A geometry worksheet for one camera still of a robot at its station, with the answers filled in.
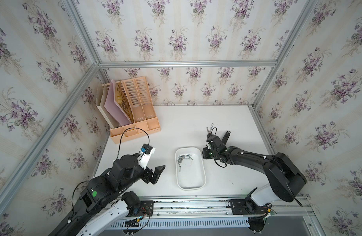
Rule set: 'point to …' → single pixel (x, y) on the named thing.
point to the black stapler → (226, 137)
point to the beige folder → (102, 91)
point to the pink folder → (109, 103)
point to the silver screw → (207, 130)
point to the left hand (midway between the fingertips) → (159, 163)
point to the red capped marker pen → (211, 128)
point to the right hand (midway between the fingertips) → (204, 152)
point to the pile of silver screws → (181, 158)
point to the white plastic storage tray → (190, 168)
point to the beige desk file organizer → (135, 96)
